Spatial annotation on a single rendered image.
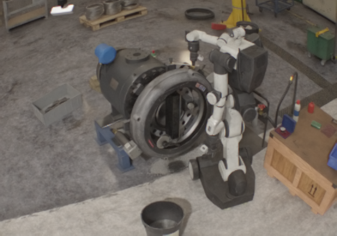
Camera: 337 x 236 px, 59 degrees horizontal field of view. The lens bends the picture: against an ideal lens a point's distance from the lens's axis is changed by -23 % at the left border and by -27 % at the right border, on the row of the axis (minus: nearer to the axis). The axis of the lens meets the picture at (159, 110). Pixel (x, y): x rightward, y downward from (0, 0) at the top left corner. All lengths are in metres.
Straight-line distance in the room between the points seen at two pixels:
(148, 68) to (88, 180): 1.16
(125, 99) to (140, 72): 0.25
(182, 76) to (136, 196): 1.09
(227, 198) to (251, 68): 1.14
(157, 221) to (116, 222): 0.39
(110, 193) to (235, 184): 1.13
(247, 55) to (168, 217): 1.36
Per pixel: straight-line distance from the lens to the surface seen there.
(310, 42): 5.76
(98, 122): 3.68
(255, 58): 2.27
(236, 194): 2.92
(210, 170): 3.19
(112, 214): 3.10
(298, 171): 3.04
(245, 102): 2.46
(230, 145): 2.95
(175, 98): 2.87
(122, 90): 3.16
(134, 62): 3.24
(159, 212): 2.78
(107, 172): 3.50
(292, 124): 3.17
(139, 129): 2.86
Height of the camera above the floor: 2.36
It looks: 34 degrees down
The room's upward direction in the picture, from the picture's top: 4 degrees counter-clockwise
